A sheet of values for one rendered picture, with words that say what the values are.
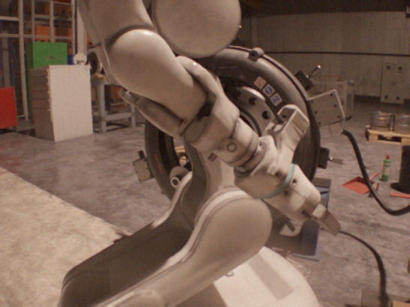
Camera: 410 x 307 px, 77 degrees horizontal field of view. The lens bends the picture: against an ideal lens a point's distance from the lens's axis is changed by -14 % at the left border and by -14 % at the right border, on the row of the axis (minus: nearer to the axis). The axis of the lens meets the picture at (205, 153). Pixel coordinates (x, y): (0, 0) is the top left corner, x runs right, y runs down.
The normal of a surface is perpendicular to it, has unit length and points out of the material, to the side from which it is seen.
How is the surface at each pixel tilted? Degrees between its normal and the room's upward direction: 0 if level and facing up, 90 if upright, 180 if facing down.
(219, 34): 98
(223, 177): 90
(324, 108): 90
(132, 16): 95
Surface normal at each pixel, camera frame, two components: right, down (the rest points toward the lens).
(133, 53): 0.23, 0.14
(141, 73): 0.35, 0.38
